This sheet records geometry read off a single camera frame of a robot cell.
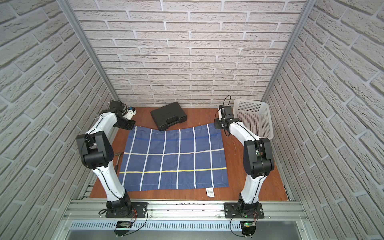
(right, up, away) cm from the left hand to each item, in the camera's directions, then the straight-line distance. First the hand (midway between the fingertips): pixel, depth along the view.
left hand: (132, 122), depth 97 cm
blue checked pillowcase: (+39, -22, -5) cm, 45 cm away
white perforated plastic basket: (+89, +5, +16) cm, 91 cm away
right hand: (+60, +1, 0) cm, 60 cm away
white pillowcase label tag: (+51, -38, -18) cm, 66 cm away
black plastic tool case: (+22, +6, +13) cm, 26 cm away
